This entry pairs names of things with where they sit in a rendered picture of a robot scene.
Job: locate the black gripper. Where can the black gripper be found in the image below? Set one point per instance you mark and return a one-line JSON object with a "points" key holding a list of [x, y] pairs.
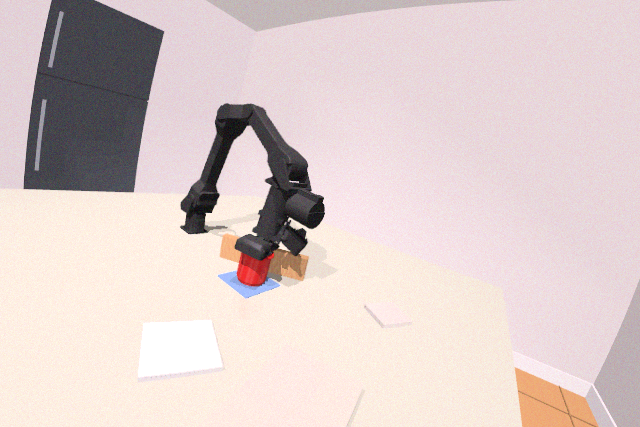
{"points": [[259, 246]]}

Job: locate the red plastic cup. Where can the red plastic cup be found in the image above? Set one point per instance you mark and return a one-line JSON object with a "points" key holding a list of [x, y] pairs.
{"points": [[251, 271]]}

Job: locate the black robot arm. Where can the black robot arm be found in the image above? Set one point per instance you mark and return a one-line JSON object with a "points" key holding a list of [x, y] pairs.
{"points": [[285, 164]]}

